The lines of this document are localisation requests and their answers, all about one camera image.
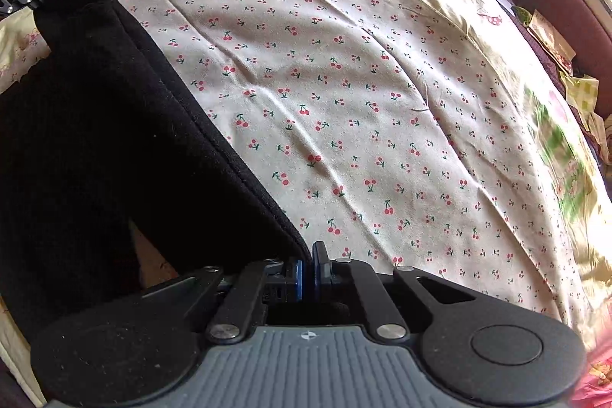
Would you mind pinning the green checked cloth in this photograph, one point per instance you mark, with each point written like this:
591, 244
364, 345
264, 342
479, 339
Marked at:
581, 93

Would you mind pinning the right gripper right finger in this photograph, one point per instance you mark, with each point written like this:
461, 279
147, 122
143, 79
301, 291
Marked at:
355, 284

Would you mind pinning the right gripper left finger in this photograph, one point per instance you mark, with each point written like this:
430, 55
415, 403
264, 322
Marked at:
261, 284

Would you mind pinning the white cherry print sheet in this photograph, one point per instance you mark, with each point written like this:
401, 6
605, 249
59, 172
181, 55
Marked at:
380, 130

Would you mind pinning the pink floral bed quilt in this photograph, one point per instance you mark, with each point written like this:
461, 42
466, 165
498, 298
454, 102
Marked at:
465, 348

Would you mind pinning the black pants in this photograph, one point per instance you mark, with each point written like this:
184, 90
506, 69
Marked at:
103, 139

